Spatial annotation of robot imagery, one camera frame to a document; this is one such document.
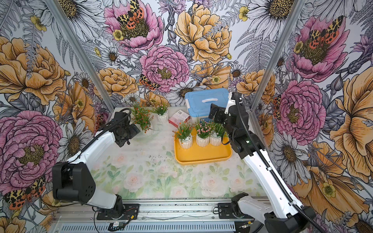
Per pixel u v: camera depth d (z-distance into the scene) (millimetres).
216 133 941
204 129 889
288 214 370
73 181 430
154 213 747
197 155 966
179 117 1118
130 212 739
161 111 1054
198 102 1022
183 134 898
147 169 894
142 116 964
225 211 739
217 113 594
